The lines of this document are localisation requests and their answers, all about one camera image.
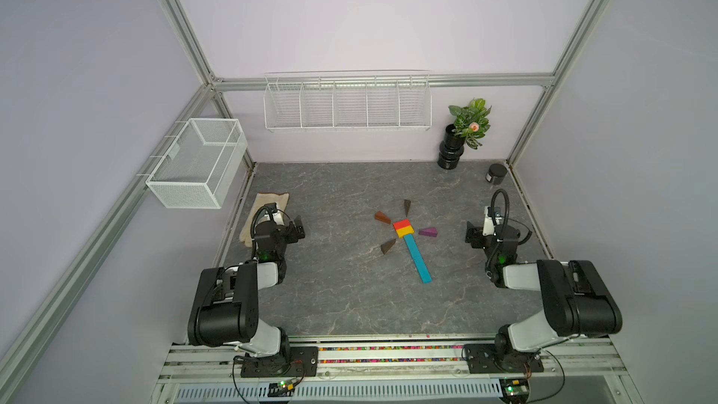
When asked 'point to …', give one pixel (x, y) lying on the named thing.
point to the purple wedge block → (431, 232)
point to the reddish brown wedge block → (380, 216)
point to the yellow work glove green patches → (280, 199)
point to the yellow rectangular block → (405, 231)
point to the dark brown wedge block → (386, 247)
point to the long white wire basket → (393, 100)
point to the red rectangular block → (401, 224)
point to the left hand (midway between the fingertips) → (287, 219)
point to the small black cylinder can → (496, 174)
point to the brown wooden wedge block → (407, 204)
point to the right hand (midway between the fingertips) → (482, 221)
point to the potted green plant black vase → (470, 124)
